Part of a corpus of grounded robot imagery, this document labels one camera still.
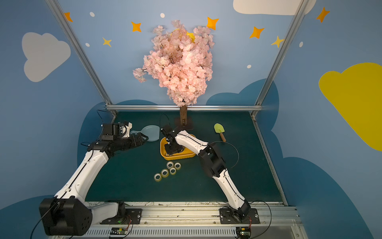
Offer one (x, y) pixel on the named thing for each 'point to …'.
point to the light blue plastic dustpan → (151, 131)
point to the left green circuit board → (119, 231)
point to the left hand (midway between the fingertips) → (141, 138)
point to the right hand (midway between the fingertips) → (172, 150)
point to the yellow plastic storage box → (185, 153)
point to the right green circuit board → (243, 232)
